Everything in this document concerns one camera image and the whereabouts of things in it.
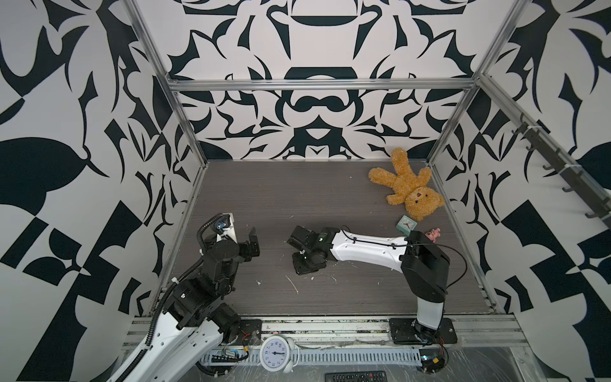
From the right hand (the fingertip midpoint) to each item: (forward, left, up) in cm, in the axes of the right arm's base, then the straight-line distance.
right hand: (295, 267), depth 83 cm
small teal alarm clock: (+18, -44, -3) cm, 47 cm away
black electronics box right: (-26, -41, -6) cm, 49 cm away
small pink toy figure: (+13, -53, -3) cm, 55 cm away
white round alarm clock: (-24, +4, -1) cm, 25 cm away
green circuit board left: (-24, +20, -6) cm, 32 cm away
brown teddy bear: (+25, -50, +2) cm, 56 cm away
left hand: (+5, +17, +20) cm, 26 cm away
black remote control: (-30, -17, -3) cm, 34 cm away
